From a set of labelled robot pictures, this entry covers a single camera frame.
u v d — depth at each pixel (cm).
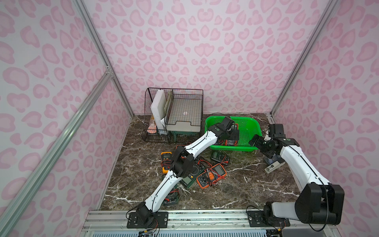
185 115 103
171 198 77
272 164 88
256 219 72
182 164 63
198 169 88
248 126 109
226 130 79
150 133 106
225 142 98
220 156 92
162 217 74
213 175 83
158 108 90
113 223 74
